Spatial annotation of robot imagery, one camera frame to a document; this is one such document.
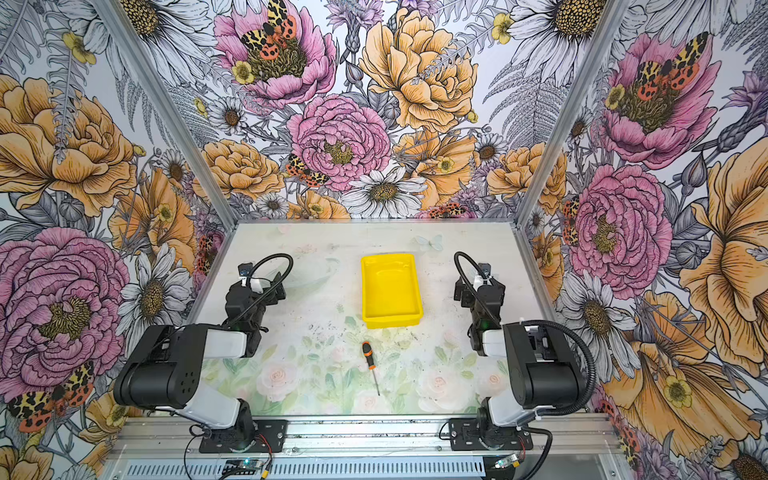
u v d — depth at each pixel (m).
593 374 0.42
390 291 0.97
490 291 0.81
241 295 0.73
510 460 0.71
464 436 0.74
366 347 0.87
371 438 0.76
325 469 0.78
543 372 0.46
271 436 0.75
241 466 0.71
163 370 0.45
